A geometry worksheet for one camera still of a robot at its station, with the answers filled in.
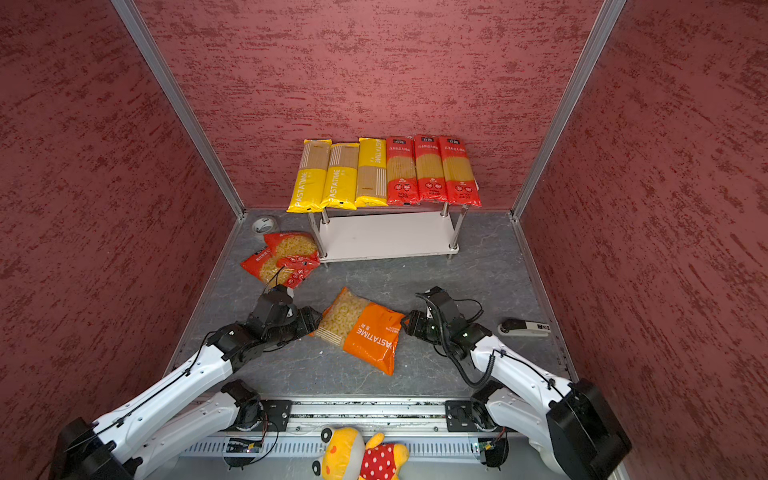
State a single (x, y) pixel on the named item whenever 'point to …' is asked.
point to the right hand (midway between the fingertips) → (405, 331)
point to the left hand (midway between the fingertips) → (314, 326)
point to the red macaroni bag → (287, 258)
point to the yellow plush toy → (346, 456)
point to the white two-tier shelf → (389, 238)
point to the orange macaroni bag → (361, 328)
